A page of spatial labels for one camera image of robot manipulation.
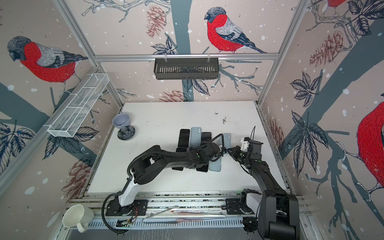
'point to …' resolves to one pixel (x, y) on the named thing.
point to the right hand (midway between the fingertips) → (227, 150)
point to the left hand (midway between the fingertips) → (208, 141)
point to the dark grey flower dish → (126, 133)
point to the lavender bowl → (121, 120)
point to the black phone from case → (179, 149)
